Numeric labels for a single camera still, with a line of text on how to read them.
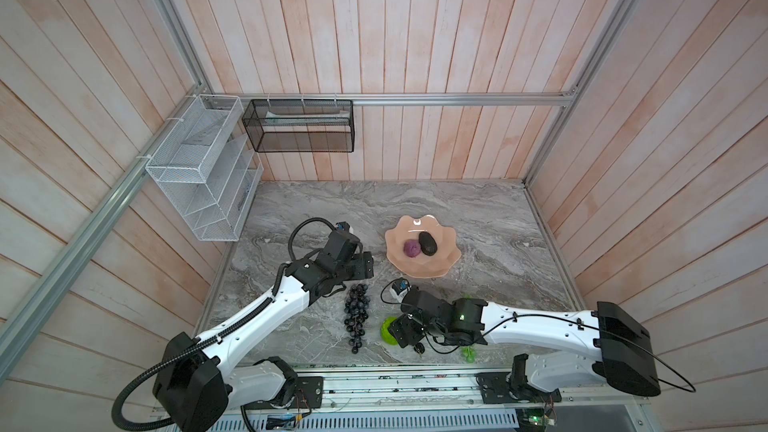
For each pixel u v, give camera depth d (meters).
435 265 0.95
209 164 0.73
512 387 0.66
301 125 1.04
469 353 0.78
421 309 0.57
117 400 0.36
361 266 0.71
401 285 0.70
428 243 0.97
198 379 0.38
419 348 0.79
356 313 0.82
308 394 0.73
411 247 0.95
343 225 0.73
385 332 0.77
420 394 0.75
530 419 0.71
